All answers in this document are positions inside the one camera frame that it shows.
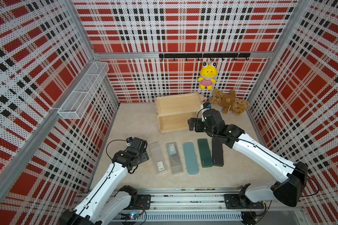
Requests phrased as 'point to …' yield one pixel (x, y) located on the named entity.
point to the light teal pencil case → (190, 158)
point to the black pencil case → (217, 152)
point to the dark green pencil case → (205, 153)
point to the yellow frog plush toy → (208, 71)
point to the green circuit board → (134, 215)
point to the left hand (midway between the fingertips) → (142, 156)
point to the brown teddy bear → (228, 102)
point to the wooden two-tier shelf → (177, 112)
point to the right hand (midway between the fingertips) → (197, 120)
